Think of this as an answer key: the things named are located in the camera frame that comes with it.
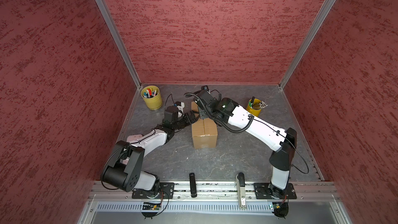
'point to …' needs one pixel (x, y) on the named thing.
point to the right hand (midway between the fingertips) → (204, 111)
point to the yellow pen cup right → (254, 106)
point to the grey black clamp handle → (241, 190)
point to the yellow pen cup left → (152, 97)
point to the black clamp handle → (193, 185)
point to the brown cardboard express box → (204, 131)
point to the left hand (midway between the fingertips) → (196, 119)
